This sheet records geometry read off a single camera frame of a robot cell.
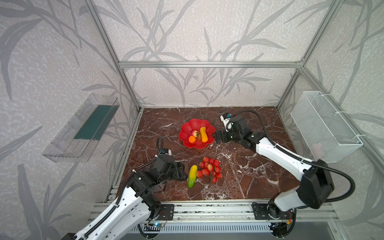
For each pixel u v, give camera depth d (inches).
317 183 16.4
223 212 29.6
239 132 24.4
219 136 29.0
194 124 42.3
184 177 32.0
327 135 24.8
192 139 38.4
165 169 22.5
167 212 28.9
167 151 26.8
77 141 25.0
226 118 28.5
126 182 19.5
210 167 31.8
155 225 27.8
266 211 28.8
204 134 40.0
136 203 18.8
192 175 32.3
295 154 19.1
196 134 39.6
